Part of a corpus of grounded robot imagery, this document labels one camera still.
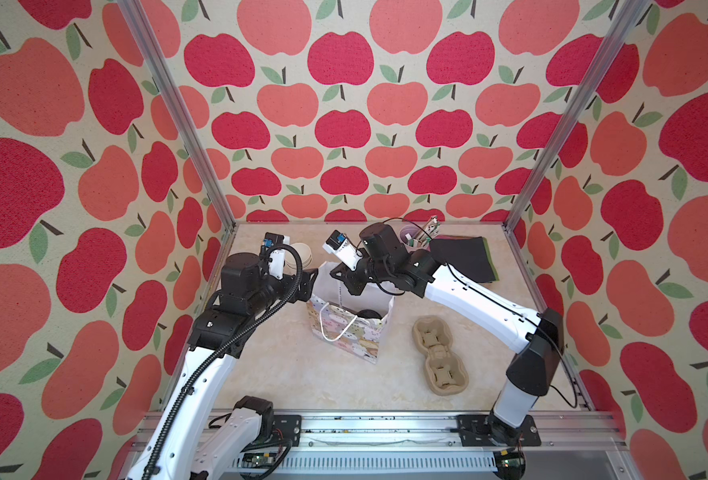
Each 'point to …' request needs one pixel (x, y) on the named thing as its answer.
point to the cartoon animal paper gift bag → (349, 321)
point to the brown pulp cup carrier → (445, 371)
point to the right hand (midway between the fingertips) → (339, 268)
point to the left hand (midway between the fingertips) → (305, 268)
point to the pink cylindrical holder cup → (412, 230)
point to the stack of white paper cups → (306, 258)
